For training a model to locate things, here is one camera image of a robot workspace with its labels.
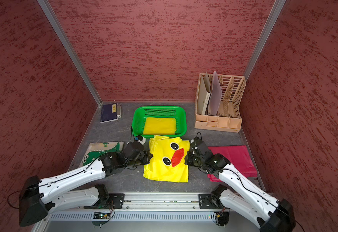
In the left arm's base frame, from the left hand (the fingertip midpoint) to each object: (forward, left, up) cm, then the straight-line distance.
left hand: (151, 159), depth 76 cm
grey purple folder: (+37, -38, +13) cm, 55 cm away
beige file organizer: (+33, -51, -4) cm, 61 cm away
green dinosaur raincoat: (+9, +37, -8) cm, 39 cm away
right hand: (-1, -18, -2) cm, 18 cm away
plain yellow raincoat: (+29, -2, -11) cm, 31 cm away
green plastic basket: (+38, +12, -5) cm, 40 cm away
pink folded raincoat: (+6, -53, -10) cm, 54 cm away
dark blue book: (+43, +41, -12) cm, 61 cm away
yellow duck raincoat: (-1, -9, -4) cm, 9 cm away
